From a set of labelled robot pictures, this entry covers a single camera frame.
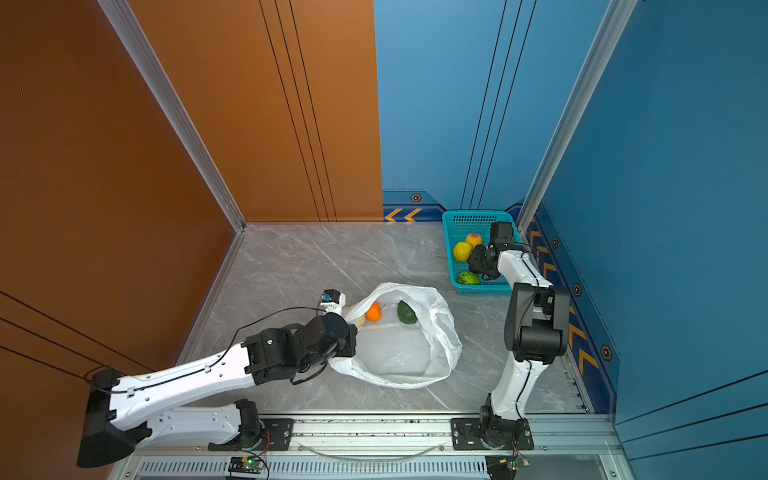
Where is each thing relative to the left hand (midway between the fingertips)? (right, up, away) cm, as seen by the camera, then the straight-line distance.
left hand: (362, 330), depth 72 cm
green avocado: (+11, +1, +17) cm, 20 cm away
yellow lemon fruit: (+32, +19, +33) cm, 50 cm away
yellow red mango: (+37, +24, +36) cm, 57 cm away
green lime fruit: (+32, +11, +24) cm, 41 cm away
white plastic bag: (+11, -7, +17) cm, 22 cm away
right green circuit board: (+34, -31, -3) cm, 46 cm away
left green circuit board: (-27, -31, -2) cm, 41 cm away
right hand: (+35, +16, +26) cm, 46 cm away
